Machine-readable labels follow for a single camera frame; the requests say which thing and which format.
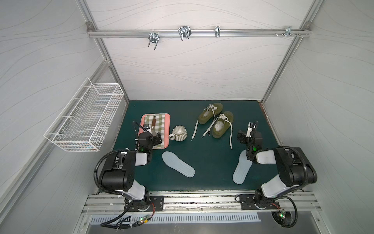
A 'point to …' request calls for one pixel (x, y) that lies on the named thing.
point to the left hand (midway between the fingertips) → (152, 133)
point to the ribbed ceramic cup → (179, 133)
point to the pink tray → (167, 118)
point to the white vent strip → (187, 218)
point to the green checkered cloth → (159, 124)
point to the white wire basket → (82, 124)
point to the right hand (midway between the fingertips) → (248, 130)
